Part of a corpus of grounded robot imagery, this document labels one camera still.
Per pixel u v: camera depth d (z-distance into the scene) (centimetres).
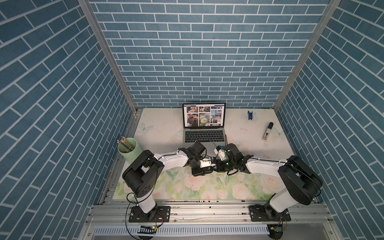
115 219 73
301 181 45
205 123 106
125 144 83
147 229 72
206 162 79
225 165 77
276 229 71
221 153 83
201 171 78
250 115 115
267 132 103
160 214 73
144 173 47
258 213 74
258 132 109
